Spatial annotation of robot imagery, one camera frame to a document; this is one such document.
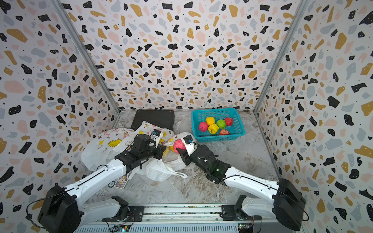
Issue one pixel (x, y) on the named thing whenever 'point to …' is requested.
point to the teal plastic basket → (236, 130)
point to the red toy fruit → (228, 121)
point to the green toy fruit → (221, 124)
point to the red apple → (224, 132)
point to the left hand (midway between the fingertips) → (167, 146)
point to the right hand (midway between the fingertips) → (182, 145)
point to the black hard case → (164, 118)
